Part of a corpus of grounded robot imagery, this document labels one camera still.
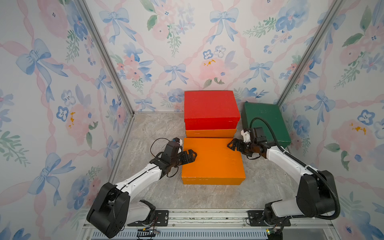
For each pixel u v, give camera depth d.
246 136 0.81
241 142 0.78
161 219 0.75
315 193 0.43
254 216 0.75
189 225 0.73
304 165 0.48
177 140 0.79
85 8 0.69
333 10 0.70
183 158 0.75
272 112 1.04
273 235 0.73
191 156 0.76
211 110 0.93
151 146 1.03
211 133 0.98
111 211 0.41
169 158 0.65
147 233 0.73
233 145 0.79
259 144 0.66
